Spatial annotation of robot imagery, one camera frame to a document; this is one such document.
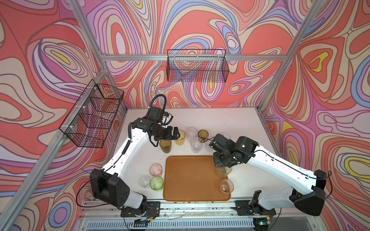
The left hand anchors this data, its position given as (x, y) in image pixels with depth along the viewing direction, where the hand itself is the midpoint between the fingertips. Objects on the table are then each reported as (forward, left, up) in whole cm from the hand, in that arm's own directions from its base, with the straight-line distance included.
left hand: (175, 134), depth 78 cm
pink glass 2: (-13, +12, -17) cm, 24 cm away
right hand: (-15, -23, -4) cm, 28 cm away
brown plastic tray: (-16, -9, -22) cm, 29 cm away
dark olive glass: (+4, +8, -19) cm, 21 cm away
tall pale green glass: (-14, -28, -20) cm, 37 cm away
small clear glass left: (-19, +17, -19) cm, 32 cm away
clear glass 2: (+9, -32, -14) cm, 36 cm away
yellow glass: (+8, -2, -19) cm, 21 cm away
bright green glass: (-19, +11, -21) cm, 31 cm away
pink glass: (-21, -29, -21) cm, 41 cm away
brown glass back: (+9, -17, -13) cm, 23 cm away
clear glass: (+14, -10, -19) cm, 26 cm away
